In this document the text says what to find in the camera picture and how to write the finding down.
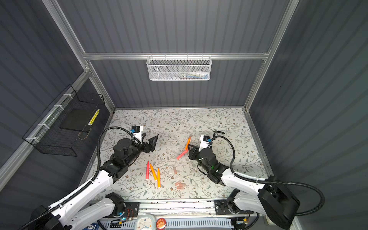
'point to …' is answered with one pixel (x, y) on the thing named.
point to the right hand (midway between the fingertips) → (189, 147)
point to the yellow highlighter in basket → (93, 117)
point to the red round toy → (161, 224)
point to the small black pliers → (218, 132)
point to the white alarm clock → (145, 222)
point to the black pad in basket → (76, 119)
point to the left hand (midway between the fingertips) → (151, 135)
